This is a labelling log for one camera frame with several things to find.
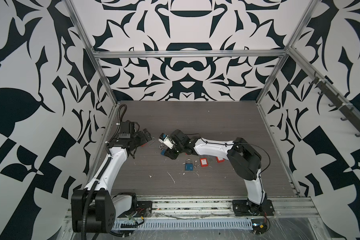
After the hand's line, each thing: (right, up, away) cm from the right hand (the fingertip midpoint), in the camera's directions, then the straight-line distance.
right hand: (167, 149), depth 89 cm
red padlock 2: (-11, +5, -14) cm, 19 cm away
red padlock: (+21, -7, -1) cm, 23 cm away
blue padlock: (-3, -2, +5) cm, 6 cm away
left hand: (-12, +9, -5) cm, 16 cm away
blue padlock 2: (+13, -10, -2) cm, 16 cm away
